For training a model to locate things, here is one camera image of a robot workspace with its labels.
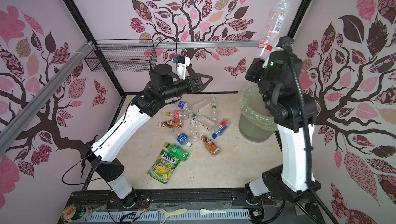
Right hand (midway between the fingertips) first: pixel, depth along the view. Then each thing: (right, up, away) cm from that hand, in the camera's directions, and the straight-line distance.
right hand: (261, 59), depth 51 cm
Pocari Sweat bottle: (-31, -36, +38) cm, 61 cm away
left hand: (-18, -6, +10) cm, 22 cm away
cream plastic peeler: (-38, -66, +19) cm, 79 cm away
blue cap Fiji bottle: (-8, -30, +44) cm, 53 cm away
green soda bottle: (-33, -43, +35) cm, 64 cm away
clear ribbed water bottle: (-25, -32, +46) cm, 62 cm away
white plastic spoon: (-19, -65, +19) cm, 70 cm away
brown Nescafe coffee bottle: (-40, -27, +46) cm, 67 cm away
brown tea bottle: (-15, -39, +36) cm, 56 cm away
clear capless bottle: (-20, -14, +59) cm, 64 cm away
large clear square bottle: (-18, -28, +48) cm, 58 cm away
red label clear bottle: (-36, -22, +50) cm, 65 cm away
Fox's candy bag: (-40, -48, +32) cm, 70 cm away
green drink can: (-73, -60, +11) cm, 95 cm away
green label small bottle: (-11, -19, +56) cm, 60 cm away
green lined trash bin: (+7, -25, +24) cm, 35 cm away
